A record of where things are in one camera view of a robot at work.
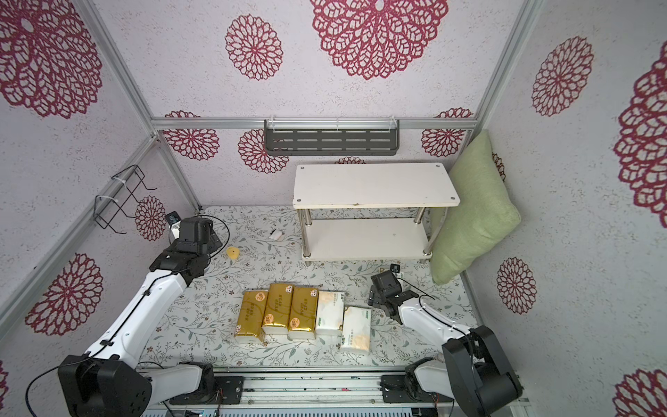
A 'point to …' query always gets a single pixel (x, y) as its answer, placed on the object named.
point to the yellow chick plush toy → (233, 252)
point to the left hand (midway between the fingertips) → (195, 243)
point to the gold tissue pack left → (252, 314)
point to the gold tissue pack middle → (278, 308)
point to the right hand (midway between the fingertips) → (384, 293)
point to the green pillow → (486, 215)
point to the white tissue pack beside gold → (330, 312)
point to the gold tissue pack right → (302, 317)
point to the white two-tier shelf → (375, 211)
